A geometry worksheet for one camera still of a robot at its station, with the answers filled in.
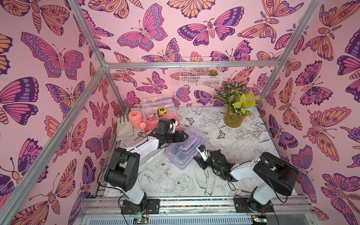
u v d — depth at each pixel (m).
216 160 0.67
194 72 1.00
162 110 1.06
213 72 0.92
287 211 0.76
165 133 0.76
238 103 0.92
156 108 1.10
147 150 0.59
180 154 0.85
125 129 1.08
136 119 1.00
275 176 0.45
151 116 1.03
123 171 0.45
